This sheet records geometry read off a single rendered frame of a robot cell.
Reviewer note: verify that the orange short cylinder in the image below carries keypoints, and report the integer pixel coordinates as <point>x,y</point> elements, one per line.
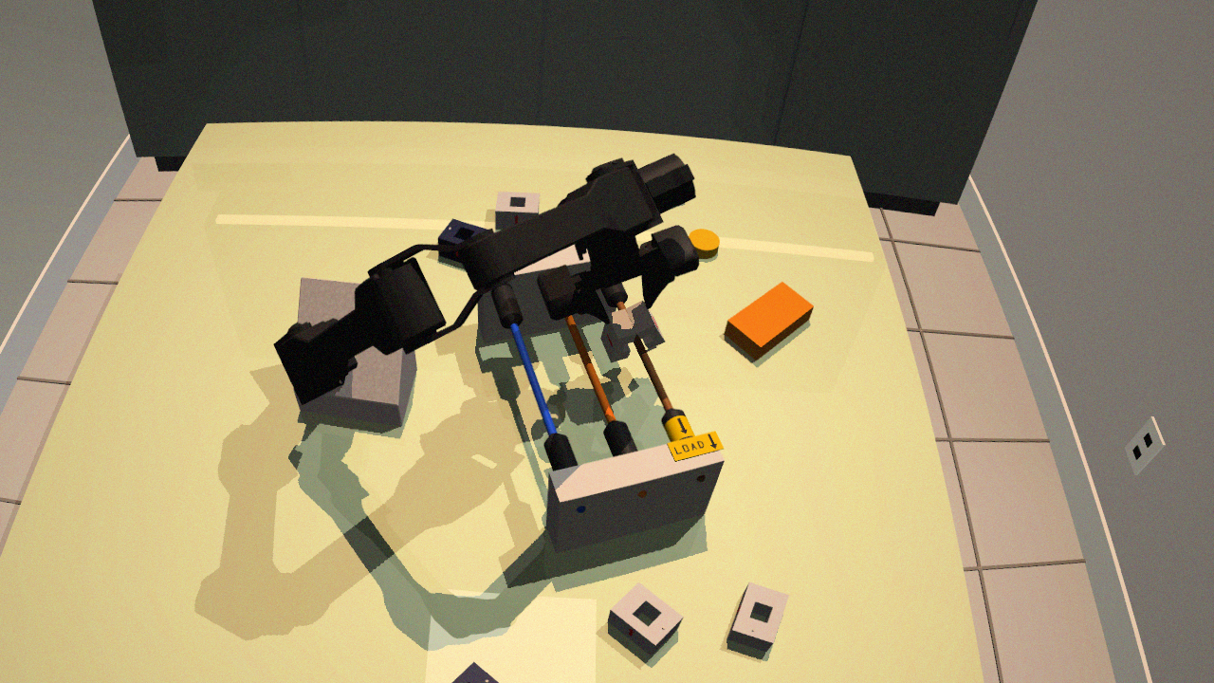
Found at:
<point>706,243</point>

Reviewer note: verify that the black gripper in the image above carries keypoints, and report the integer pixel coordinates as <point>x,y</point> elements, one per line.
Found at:
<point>670,254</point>

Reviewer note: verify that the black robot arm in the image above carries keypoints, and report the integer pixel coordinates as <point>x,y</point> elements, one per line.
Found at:
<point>395,308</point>

